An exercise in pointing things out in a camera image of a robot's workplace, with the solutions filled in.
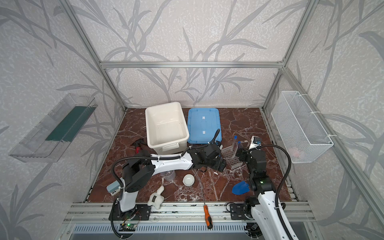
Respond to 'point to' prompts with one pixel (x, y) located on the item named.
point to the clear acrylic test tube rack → (229, 155)
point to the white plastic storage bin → (167, 132)
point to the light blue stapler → (114, 188)
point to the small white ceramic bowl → (188, 180)
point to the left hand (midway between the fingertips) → (223, 159)
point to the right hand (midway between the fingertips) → (247, 140)
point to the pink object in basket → (295, 152)
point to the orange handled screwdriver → (208, 219)
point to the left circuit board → (127, 227)
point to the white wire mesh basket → (303, 138)
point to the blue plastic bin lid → (203, 124)
